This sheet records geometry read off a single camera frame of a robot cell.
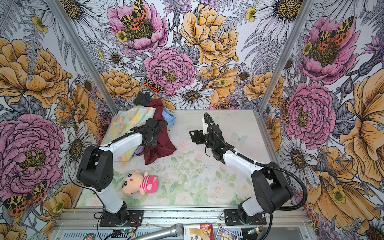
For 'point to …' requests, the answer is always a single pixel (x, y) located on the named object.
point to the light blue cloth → (168, 116)
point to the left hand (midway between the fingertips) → (147, 144)
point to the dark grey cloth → (142, 99)
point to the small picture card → (223, 234)
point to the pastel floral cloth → (123, 122)
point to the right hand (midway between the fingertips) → (194, 135)
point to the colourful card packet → (203, 231)
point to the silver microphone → (176, 230)
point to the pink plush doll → (135, 181)
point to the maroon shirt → (164, 143)
